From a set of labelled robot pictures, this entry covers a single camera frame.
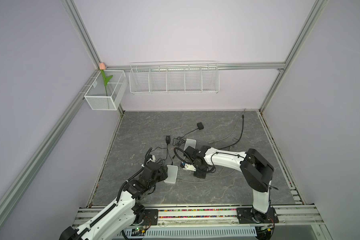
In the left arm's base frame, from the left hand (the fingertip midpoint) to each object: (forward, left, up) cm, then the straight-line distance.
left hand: (164, 170), depth 83 cm
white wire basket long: (+53, -10, +25) cm, 59 cm away
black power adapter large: (+23, -1, -6) cm, 24 cm away
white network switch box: (+21, -16, -5) cm, 27 cm away
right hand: (0, -21, -6) cm, 22 cm away
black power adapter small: (+35, -25, -6) cm, 44 cm away
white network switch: (0, -4, -6) cm, 7 cm away
